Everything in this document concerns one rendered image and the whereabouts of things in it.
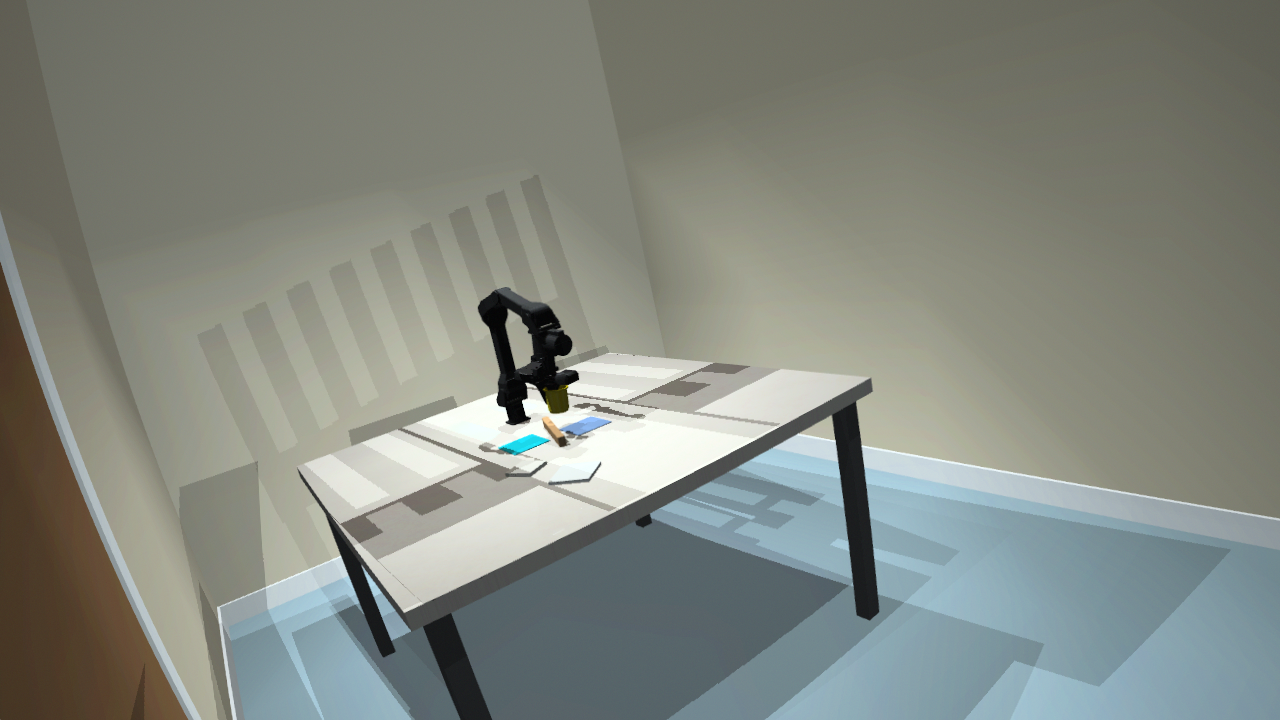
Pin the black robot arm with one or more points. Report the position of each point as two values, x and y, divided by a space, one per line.
494 312

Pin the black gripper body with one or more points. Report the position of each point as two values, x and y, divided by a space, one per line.
565 377

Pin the light wooden plank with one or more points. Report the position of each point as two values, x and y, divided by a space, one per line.
558 436

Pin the white flat square slab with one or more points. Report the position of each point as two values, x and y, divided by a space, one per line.
525 469

